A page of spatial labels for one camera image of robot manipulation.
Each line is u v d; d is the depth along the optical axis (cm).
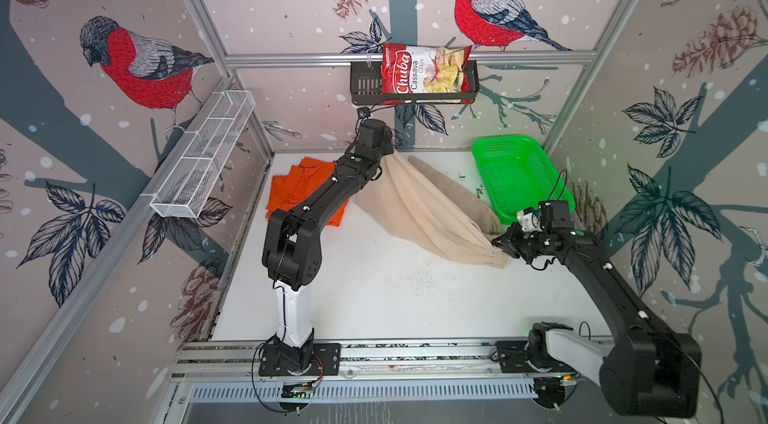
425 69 88
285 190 106
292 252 50
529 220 76
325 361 73
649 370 38
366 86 95
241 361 74
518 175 111
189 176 73
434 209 86
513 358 73
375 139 69
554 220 65
